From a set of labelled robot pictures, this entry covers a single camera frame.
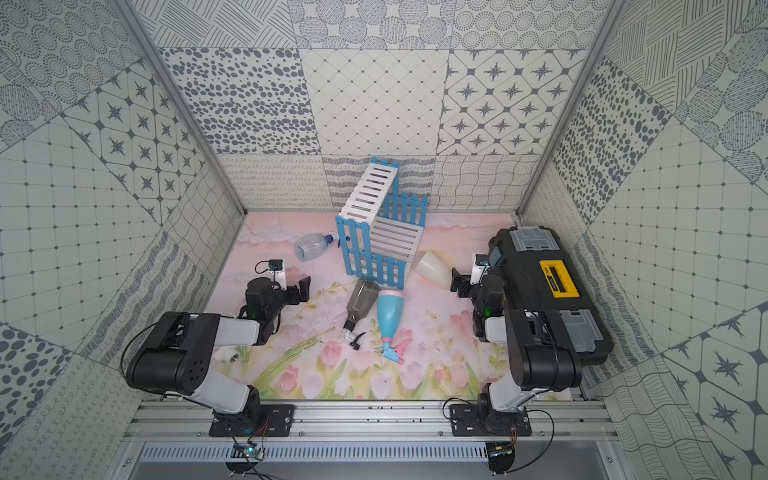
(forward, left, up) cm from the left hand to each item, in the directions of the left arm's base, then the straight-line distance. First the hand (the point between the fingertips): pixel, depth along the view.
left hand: (291, 273), depth 94 cm
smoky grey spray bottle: (-8, -24, -2) cm, 25 cm away
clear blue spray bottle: (+13, -3, -2) cm, 13 cm away
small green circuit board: (-46, -1, -8) cm, 47 cm away
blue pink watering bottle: (-9, -32, -2) cm, 34 cm away
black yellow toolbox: (-4, -74, +9) cm, 75 cm away
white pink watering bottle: (+5, -47, -2) cm, 47 cm away
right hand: (+3, -57, -1) cm, 57 cm away
